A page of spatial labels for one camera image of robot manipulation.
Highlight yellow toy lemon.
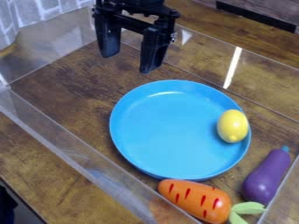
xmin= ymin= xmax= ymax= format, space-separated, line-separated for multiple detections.
xmin=218 ymin=109 xmax=248 ymax=144

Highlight blue round plate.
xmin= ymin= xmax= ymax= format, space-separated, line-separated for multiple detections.
xmin=109 ymin=80 xmax=251 ymax=181

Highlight white patterned curtain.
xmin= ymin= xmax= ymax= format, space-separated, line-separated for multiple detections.
xmin=0 ymin=0 xmax=95 ymax=51

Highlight orange toy carrot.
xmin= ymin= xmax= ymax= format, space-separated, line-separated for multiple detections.
xmin=156 ymin=178 xmax=268 ymax=224

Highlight clear acrylic enclosure walls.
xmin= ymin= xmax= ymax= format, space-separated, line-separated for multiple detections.
xmin=0 ymin=0 xmax=299 ymax=224

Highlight purple toy eggplant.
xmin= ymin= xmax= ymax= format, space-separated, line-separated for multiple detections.
xmin=242 ymin=146 xmax=291 ymax=206

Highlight dark baseboard strip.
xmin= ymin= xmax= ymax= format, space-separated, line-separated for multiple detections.
xmin=216 ymin=1 xmax=296 ymax=33

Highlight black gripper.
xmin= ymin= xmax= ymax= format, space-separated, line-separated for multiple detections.
xmin=92 ymin=0 xmax=180 ymax=74

